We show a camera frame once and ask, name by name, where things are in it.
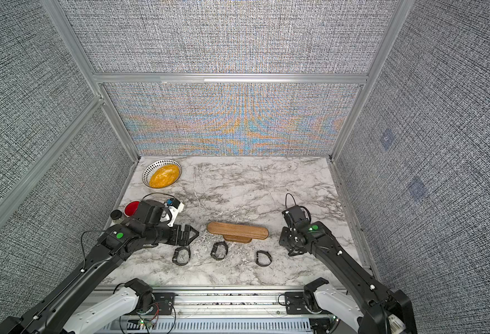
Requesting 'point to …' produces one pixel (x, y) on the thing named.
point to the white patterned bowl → (156, 164)
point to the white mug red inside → (131, 207)
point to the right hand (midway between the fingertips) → (285, 235)
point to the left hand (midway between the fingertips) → (192, 231)
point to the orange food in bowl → (164, 175)
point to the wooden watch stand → (236, 233)
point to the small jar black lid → (117, 216)
